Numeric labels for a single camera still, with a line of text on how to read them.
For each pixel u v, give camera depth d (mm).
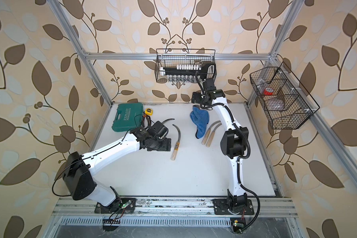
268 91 810
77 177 416
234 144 575
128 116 1075
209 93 682
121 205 726
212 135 1017
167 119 1111
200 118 1050
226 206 736
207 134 1016
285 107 739
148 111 1129
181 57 914
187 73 864
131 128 996
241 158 586
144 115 1118
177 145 954
